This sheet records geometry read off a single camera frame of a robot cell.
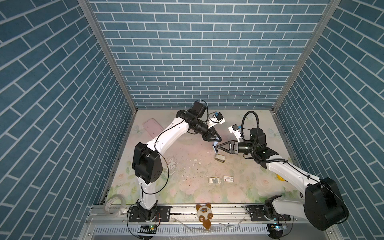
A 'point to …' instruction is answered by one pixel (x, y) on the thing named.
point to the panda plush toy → (205, 214)
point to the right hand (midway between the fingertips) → (218, 146)
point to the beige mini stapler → (220, 158)
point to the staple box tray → (214, 180)
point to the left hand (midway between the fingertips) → (219, 138)
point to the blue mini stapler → (215, 146)
